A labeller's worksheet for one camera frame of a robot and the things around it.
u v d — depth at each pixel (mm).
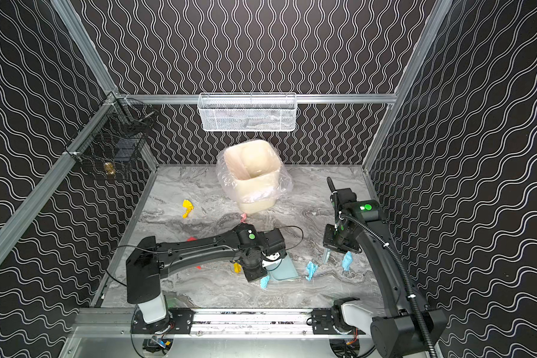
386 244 437
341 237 594
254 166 1007
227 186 834
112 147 928
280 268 676
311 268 857
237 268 850
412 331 379
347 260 876
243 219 983
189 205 1033
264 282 817
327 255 877
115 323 764
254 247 540
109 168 821
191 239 931
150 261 502
